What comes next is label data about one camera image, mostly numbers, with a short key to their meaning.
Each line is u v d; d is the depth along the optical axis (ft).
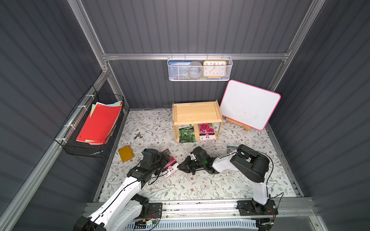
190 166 2.63
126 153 3.07
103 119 2.38
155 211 2.40
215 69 2.91
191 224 2.53
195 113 2.91
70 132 2.04
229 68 2.77
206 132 3.36
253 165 1.68
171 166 2.87
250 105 2.99
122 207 1.57
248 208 2.42
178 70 2.75
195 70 2.99
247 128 3.36
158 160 2.27
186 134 3.34
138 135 3.36
